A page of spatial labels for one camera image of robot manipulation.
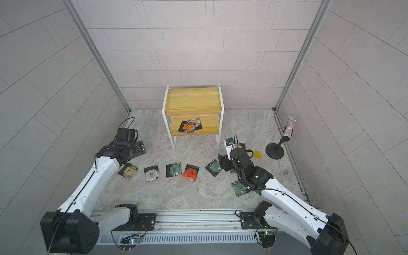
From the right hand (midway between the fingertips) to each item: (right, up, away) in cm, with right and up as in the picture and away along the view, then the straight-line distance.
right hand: (224, 153), depth 78 cm
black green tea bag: (-28, -11, +9) cm, 31 cm away
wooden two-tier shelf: (-20, +24, -2) cm, 32 cm away
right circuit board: (+19, -36, -9) cm, 42 cm away
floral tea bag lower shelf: (-15, +15, +11) cm, 25 cm away
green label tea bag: (-5, -10, +11) cm, 16 cm away
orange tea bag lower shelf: (-19, +12, +9) cm, 24 cm away
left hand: (-44, +2, +4) cm, 44 cm away
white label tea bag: (-39, -12, +7) cm, 41 cm away
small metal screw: (+34, -12, +7) cm, 36 cm away
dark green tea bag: (+8, -19, +3) cm, 21 cm away
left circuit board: (-41, -35, -12) cm, 55 cm away
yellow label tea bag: (+11, +2, +13) cm, 17 cm away
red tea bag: (-18, -12, +9) cm, 23 cm away
